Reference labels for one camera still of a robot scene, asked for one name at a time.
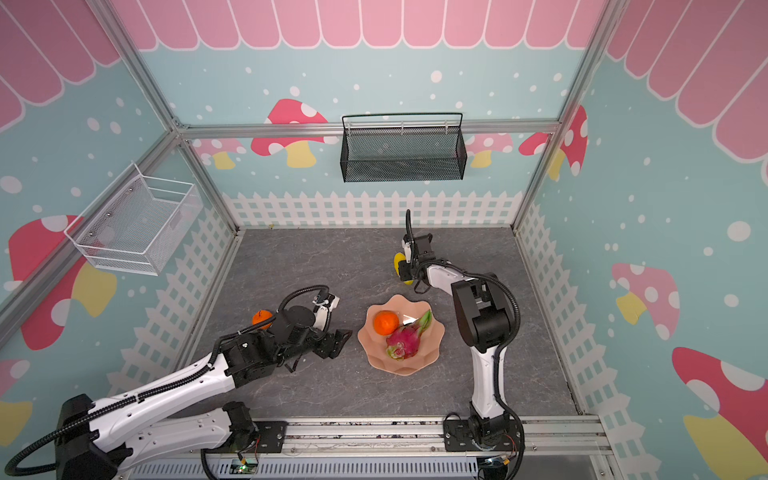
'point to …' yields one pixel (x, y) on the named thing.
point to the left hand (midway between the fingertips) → (337, 331)
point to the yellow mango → (398, 258)
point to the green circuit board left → (237, 467)
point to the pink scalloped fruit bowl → (375, 345)
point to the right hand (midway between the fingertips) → (404, 265)
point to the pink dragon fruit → (404, 343)
